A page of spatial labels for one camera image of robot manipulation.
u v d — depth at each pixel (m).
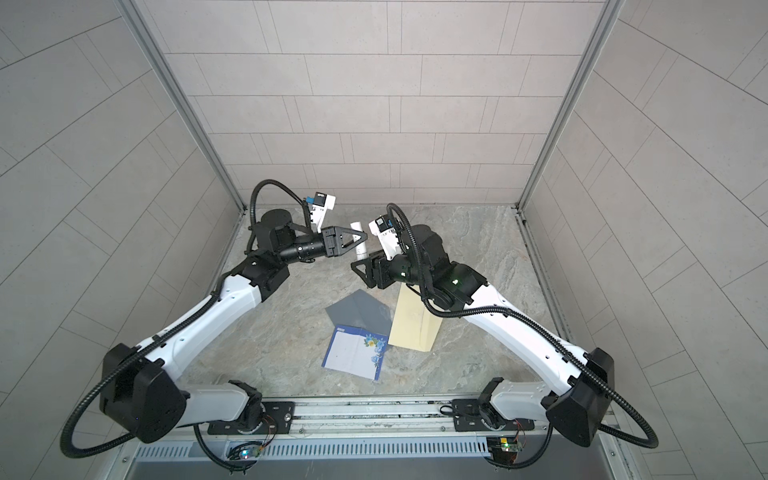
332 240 0.61
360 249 0.66
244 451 0.65
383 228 0.58
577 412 0.37
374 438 0.69
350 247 0.64
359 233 0.66
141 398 0.39
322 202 0.63
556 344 0.41
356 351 0.81
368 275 0.59
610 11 0.71
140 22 0.72
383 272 0.58
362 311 0.89
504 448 0.68
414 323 0.87
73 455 0.35
